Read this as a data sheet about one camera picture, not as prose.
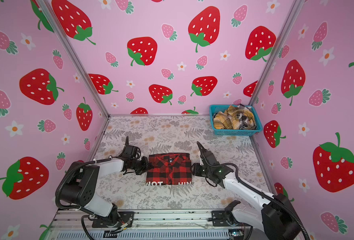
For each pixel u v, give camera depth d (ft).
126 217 2.45
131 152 2.52
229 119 3.45
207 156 2.11
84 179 1.52
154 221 2.45
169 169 2.90
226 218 2.16
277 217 1.34
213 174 2.08
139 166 2.73
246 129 3.32
